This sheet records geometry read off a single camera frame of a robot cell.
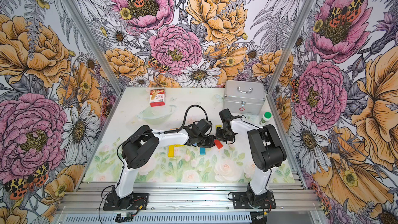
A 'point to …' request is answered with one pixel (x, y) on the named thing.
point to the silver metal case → (242, 97)
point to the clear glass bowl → (156, 115)
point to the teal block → (202, 151)
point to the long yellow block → (171, 151)
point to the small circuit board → (125, 216)
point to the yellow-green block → (218, 125)
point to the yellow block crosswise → (172, 146)
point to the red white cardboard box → (157, 97)
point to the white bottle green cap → (266, 117)
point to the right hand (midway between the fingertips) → (219, 142)
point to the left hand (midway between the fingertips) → (213, 147)
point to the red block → (218, 143)
